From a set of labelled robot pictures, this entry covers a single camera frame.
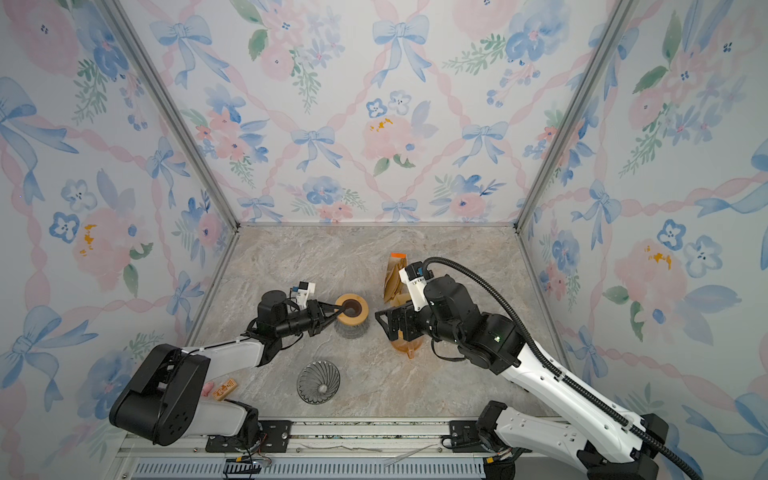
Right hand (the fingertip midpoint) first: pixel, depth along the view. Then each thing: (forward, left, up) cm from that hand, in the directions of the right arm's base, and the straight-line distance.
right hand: (390, 308), depth 66 cm
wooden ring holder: (+9, +10, -18) cm, 23 cm away
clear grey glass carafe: (+5, +12, -24) cm, 27 cm away
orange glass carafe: (+3, -5, -28) cm, 29 cm away
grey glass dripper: (-9, +19, -24) cm, 32 cm away
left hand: (+7, +13, -14) cm, 20 cm away
